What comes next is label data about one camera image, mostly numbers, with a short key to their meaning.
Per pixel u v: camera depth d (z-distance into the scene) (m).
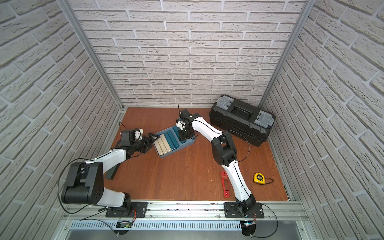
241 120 0.90
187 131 0.84
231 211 0.73
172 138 0.98
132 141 0.74
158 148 0.92
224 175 0.84
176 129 0.99
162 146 0.94
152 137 0.82
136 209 0.73
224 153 0.60
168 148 0.93
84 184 0.44
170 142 0.95
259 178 0.83
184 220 0.72
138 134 0.84
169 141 0.96
